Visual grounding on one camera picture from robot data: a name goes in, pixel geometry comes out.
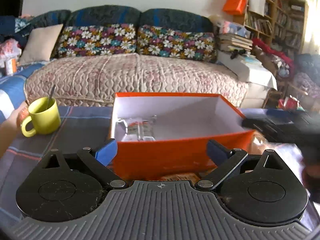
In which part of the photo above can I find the beige pillow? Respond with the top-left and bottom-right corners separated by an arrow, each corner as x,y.
18,24 -> 63,65

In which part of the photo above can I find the left floral cushion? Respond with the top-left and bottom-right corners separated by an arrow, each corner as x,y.
57,23 -> 137,58

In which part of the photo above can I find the yellow-green mug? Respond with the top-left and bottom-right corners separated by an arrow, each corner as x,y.
21,97 -> 61,138

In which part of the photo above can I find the orange paper bag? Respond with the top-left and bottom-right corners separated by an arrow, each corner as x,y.
222,0 -> 247,16

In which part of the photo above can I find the right floral cushion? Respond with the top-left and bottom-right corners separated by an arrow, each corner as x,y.
137,25 -> 217,63

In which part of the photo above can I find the wicker chair with clothes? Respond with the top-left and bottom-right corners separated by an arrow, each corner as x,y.
252,38 -> 295,81

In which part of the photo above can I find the sofa with quilted cover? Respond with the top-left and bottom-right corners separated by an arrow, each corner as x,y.
23,5 -> 248,107

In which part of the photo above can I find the orange cardboard box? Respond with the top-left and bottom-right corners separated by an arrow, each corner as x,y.
110,92 -> 254,180

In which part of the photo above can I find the wooden bookshelf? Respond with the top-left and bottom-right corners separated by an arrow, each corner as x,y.
233,0 -> 309,59

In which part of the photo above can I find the plaid blue tablecloth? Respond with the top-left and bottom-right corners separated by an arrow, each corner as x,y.
0,106 -> 320,230

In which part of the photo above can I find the clear snack packet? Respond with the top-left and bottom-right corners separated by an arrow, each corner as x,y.
116,115 -> 157,142

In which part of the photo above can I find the stack of books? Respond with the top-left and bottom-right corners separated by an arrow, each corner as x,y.
219,34 -> 253,51

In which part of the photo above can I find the metal spoon in mug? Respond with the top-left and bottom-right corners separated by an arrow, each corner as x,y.
47,85 -> 56,108

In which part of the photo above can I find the white side table box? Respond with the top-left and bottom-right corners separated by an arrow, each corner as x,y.
217,51 -> 277,108

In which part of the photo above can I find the floral cushion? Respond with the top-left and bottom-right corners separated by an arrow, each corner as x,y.
137,25 -> 217,63
57,23 -> 137,58

